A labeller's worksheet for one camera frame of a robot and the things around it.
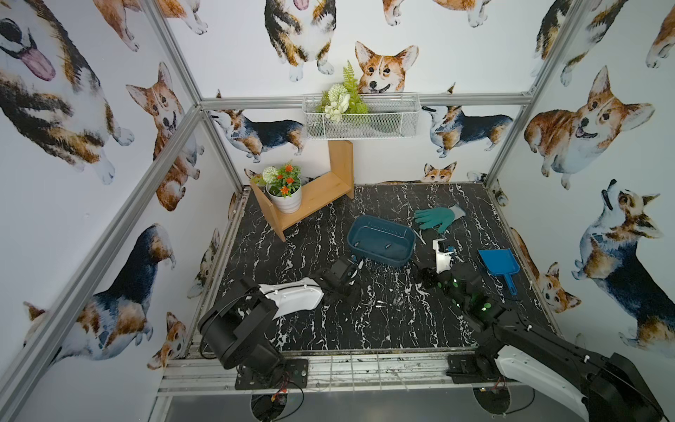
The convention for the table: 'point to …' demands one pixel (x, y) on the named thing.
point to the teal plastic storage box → (381, 240)
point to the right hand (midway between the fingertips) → (426, 251)
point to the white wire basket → (389, 117)
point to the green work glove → (429, 218)
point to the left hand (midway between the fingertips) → (356, 282)
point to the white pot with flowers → (283, 186)
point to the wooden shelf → (316, 193)
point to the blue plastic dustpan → (502, 262)
